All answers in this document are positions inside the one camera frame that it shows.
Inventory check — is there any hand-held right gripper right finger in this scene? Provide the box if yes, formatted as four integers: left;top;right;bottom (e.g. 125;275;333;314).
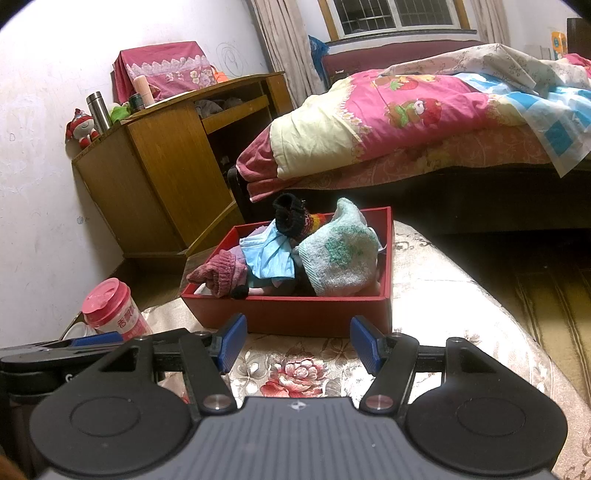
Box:
349;315;497;415

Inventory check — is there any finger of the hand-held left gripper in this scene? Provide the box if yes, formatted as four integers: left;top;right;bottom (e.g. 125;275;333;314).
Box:
0;333;124;372

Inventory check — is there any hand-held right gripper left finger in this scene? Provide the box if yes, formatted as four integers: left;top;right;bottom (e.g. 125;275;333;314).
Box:
92;312;249;415

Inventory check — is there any red cardboard box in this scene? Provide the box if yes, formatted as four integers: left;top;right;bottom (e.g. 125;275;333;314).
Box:
181;206;394;337

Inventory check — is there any dark red knit sock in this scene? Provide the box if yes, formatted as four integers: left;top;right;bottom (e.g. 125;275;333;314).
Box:
186;249;250;298

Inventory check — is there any white towel green pattern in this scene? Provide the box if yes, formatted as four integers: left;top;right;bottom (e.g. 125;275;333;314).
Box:
295;198;380;297

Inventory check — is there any black sock striped cuff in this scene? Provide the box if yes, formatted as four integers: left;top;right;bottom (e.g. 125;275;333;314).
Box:
271;193;324;241

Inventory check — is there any pink lidded paper cup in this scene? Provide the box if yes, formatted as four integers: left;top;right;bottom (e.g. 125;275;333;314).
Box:
82;278;153;342

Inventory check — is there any bed with colourful quilt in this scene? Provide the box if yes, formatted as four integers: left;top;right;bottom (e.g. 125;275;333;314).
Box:
226;18;591;232

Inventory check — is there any wooden desk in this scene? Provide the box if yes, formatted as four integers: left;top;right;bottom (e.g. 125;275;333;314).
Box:
71;71;296;259

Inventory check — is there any pink floral bed sheet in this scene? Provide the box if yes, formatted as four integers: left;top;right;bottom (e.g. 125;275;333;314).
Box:
247;124;591;204

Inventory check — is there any red snowman plush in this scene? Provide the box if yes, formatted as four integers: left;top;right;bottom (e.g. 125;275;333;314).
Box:
65;108;100;149

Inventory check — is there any pink printed quilt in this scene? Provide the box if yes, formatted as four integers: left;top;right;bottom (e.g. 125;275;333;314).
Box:
235;69;559;181

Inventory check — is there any steel thermos flask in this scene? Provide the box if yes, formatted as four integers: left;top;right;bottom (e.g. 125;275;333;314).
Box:
86;91;112;132

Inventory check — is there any grey cloth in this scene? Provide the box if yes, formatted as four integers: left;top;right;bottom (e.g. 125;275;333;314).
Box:
194;97;243;116

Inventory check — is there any pale pink bottle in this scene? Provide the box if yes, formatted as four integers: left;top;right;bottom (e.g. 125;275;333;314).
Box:
133;75;155;109

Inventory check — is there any pink cloth dust cover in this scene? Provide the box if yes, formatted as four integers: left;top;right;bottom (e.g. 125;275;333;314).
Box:
113;41;218;104

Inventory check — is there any maroon upholstered furniture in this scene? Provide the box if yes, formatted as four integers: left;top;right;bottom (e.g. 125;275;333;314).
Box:
321;39;485;90

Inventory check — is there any blue bag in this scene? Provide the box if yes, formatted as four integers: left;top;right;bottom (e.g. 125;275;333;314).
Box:
308;34;329;81

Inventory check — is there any blue checked sheet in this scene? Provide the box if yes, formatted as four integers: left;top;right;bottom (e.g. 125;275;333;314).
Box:
462;71;591;178

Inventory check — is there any beige curtain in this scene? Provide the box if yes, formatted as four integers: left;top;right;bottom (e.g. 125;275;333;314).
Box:
249;0;324;109
473;0;511;47

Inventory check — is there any pale floral sheet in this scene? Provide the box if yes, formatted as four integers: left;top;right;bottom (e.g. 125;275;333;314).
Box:
379;43;591;88

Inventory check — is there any wood framed window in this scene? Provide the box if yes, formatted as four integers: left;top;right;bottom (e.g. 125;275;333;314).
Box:
318;0;476;42

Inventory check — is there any yellow packet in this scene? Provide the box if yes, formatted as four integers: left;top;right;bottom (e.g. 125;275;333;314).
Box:
549;30;568;61

